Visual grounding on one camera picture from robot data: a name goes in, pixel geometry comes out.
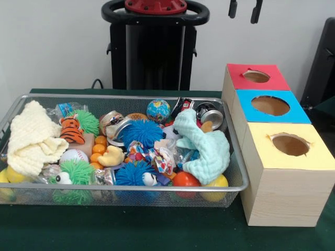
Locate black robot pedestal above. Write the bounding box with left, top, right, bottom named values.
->
left=101, top=0, right=210, bottom=91

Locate mint green cloth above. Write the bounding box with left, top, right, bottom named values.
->
left=172, top=109, right=231, bottom=186

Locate orange tiger plush toy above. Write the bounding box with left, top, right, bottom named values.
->
left=59, top=113, right=86, bottom=145

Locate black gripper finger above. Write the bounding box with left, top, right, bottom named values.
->
left=228, top=0, right=238, bottom=18
left=250, top=0, right=263, bottom=25

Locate blue spiky ball with eyes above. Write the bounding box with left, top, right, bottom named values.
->
left=115, top=160, right=161, bottom=202

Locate dark green tablecloth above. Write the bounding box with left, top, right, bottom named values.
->
left=0, top=88, right=335, bottom=251
left=310, top=97, right=335, bottom=123

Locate yellow duck plush toy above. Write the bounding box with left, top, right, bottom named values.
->
left=97, top=145, right=126, bottom=167

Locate silver mesh bin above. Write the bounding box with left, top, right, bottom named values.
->
left=0, top=93, right=249, bottom=209

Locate green spiky ball with eyes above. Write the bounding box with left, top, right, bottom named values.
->
left=48, top=159, right=97, bottom=205

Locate globe print ball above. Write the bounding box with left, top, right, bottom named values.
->
left=146, top=99, right=171, bottom=124

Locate cream knitted cloth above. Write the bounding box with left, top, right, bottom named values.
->
left=7, top=100, right=70, bottom=176

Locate white baseball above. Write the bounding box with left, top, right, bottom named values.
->
left=59, top=149, right=90, bottom=167

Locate black flat panel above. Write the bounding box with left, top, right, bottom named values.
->
left=300, top=17, right=335, bottom=105

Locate wooden box with three holes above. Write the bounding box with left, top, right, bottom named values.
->
left=221, top=63, right=335, bottom=227

